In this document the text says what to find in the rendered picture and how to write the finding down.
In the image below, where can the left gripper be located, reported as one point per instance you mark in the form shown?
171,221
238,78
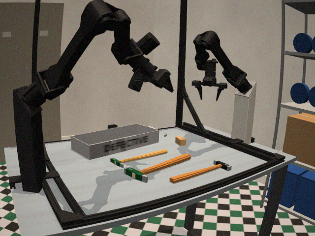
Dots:
198,84

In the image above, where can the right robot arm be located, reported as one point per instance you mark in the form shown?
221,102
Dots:
97,17

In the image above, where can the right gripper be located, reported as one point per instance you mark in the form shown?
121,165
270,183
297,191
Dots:
160,78

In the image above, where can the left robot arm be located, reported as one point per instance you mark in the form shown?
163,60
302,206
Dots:
209,40

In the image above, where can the orange rectangular block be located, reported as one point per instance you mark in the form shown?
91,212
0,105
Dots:
180,141

